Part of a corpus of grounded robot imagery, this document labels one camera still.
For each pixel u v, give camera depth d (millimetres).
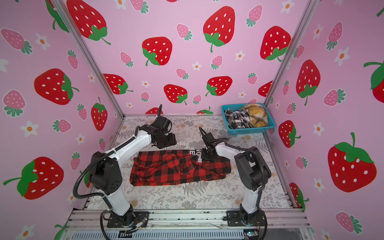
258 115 1074
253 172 495
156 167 907
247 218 634
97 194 506
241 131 1035
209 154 809
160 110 748
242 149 540
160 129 699
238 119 1059
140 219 733
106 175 469
